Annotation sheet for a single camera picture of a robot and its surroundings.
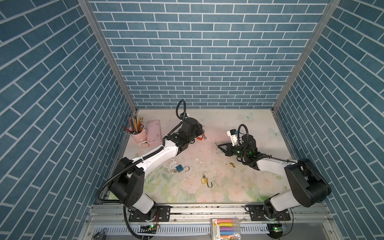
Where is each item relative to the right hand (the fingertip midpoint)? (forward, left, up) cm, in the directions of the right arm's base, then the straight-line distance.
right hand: (218, 145), depth 87 cm
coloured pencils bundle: (+10, +53, +1) cm, 54 cm away
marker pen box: (-39, -4, -9) cm, 40 cm away
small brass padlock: (-6, -9, -12) cm, 16 cm away
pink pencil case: (+12, +44, -9) cm, 47 cm away
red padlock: (+12, +11, -9) cm, 18 cm away
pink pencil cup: (+5, +51, -5) cm, 51 cm away
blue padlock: (-11, +22, -10) cm, 27 cm away
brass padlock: (-17, +7, -12) cm, 22 cm away
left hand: (+6, +9, +9) cm, 15 cm away
